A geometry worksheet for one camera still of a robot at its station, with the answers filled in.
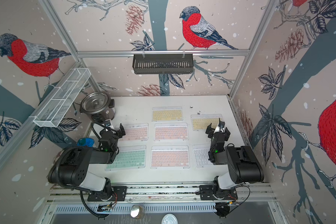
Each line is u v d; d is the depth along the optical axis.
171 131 0.98
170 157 0.86
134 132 0.97
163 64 1.07
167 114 1.07
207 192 0.74
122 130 0.86
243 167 0.44
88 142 0.83
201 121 1.04
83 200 0.70
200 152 0.88
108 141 0.70
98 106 1.08
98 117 0.94
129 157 0.87
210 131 0.83
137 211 0.60
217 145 0.69
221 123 0.76
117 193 0.73
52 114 0.71
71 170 0.44
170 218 0.62
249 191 0.69
